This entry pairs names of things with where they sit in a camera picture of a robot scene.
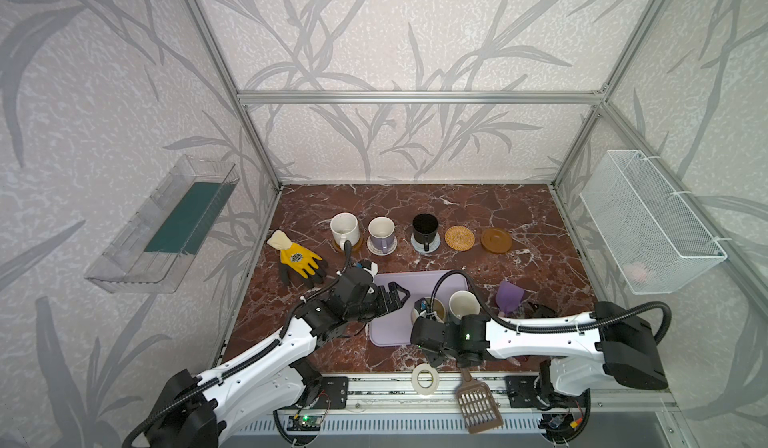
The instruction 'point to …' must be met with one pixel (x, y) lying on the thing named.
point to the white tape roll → (414, 378)
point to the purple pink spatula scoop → (508, 297)
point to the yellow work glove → (298, 266)
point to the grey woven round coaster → (433, 246)
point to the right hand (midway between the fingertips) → (426, 336)
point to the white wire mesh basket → (658, 243)
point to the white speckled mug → (345, 227)
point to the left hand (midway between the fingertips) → (404, 292)
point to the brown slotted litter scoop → (477, 404)
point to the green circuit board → (304, 423)
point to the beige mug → (438, 310)
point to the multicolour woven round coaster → (389, 252)
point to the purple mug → (382, 232)
